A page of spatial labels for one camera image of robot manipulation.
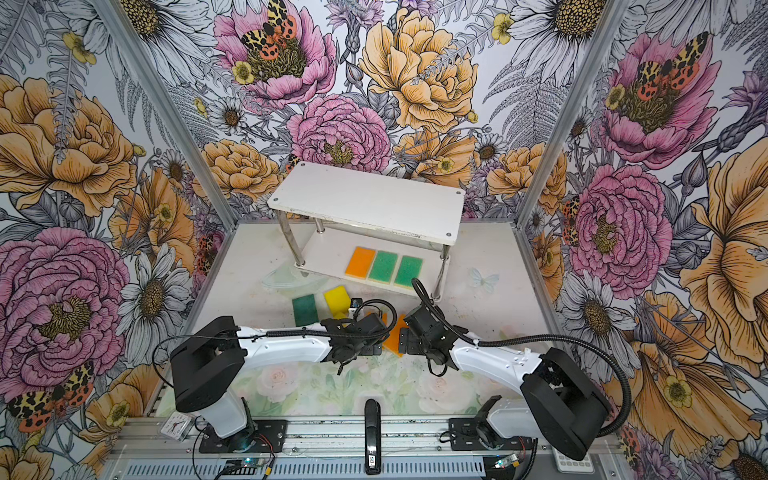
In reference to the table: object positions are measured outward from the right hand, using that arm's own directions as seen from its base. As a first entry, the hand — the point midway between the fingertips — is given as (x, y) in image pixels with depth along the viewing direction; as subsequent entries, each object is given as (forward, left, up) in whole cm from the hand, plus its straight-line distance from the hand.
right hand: (417, 349), depth 87 cm
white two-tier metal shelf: (+17, +9, +32) cm, 37 cm away
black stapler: (-22, +12, +3) cm, 25 cm away
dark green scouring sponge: (+13, +34, +1) cm, 36 cm away
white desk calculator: (-28, -33, -1) cm, 43 cm away
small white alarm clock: (-17, +60, +1) cm, 62 cm away
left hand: (+2, +17, +1) cm, 17 cm away
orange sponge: (+27, +17, +7) cm, 32 cm away
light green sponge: (+26, +9, +6) cm, 28 cm away
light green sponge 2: (+23, +1, +7) cm, 24 cm away
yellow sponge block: (+17, +24, -1) cm, 30 cm away
